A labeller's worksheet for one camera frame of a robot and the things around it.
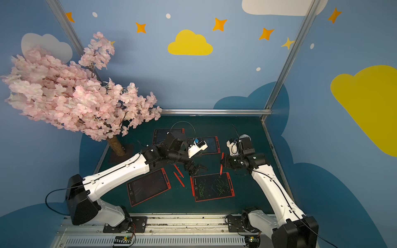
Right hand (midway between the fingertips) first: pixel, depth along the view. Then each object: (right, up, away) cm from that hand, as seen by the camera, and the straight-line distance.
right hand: (224, 160), depth 79 cm
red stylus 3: (-25, -14, +10) cm, 30 cm away
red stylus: (-1, +1, 0) cm, 2 cm away
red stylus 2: (-26, -9, +14) cm, 31 cm away
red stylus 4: (-17, -17, +8) cm, 25 cm away
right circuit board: (+13, -38, -6) cm, 40 cm away
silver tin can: (+18, +11, +26) cm, 34 cm away
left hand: (-10, +2, -9) cm, 13 cm away
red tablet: (-42, +13, +31) cm, 54 cm away
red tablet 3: (-6, -17, +7) cm, 19 cm away
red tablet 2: (-42, -17, +7) cm, 46 cm away
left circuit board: (-49, -37, -7) cm, 62 cm away
